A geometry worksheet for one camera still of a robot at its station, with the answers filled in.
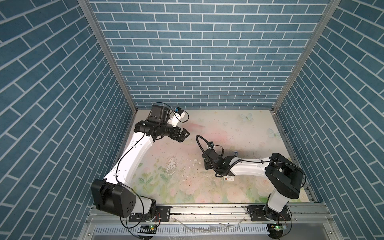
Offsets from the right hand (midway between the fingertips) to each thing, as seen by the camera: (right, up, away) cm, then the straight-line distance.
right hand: (205, 158), depth 90 cm
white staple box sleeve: (+14, -10, -6) cm, 18 cm away
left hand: (-13, +18, -13) cm, 26 cm away
